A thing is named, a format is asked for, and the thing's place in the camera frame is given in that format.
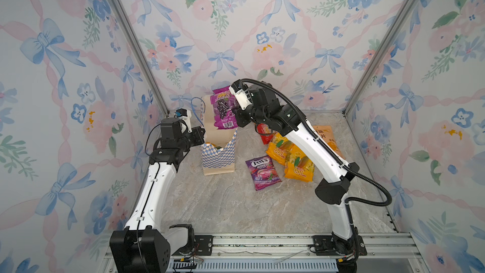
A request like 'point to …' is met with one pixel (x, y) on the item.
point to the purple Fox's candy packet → (263, 172)
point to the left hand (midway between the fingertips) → (205, 128)
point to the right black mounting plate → (324, 246)
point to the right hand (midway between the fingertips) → (234, 107)
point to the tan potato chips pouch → (325, 131)
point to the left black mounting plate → (203, 246)
